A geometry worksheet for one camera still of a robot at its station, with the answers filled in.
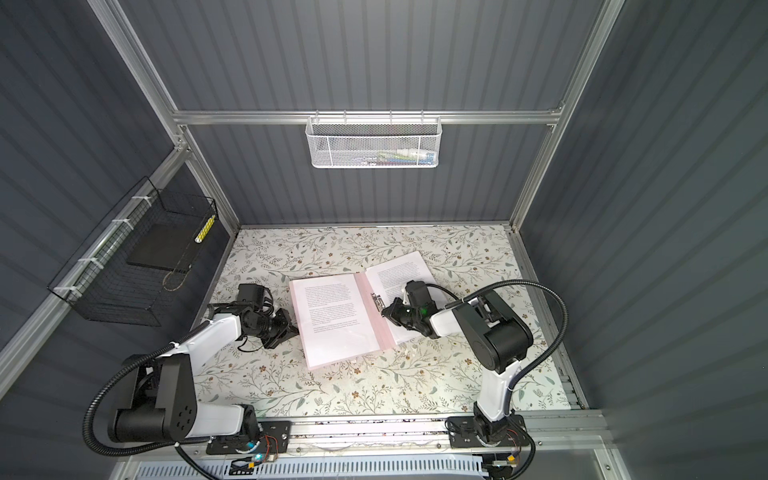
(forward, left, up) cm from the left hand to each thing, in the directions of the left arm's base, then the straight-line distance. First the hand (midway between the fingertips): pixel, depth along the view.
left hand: (299, 330), depth 89 cm
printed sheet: (+3, -10, 0) cm, 11 cm away
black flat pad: (+11, +29, +27) cm, 41 cm away
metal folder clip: (+11, -24, -3) cm, 26 cm away
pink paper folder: (0, -25, -3) cm, 25 cm away
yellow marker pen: (+19, +23, +24) cm, 39 cm away
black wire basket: (+6, +36, +25) cm, 45 cm away
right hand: (+5, -26, -3) cm, 27 cm away
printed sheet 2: (+17, -28, -1) cm, 33 cm away
